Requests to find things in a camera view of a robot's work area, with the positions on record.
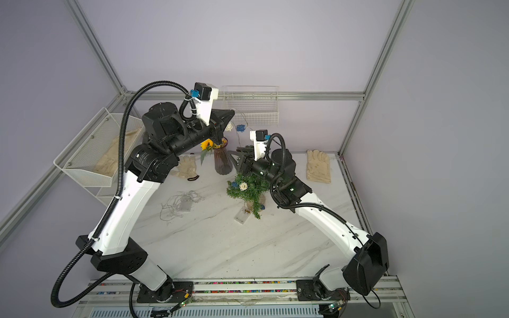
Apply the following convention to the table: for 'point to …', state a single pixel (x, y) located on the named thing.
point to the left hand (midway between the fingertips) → (229, 116)
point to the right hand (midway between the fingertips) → (234, 154)
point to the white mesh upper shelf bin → (93, 157)
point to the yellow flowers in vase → (223, 160)
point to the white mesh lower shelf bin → (103, 194)
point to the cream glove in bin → (107, 163)
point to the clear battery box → (242, 216)
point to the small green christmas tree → (248, 188)
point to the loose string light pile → (180, 201)
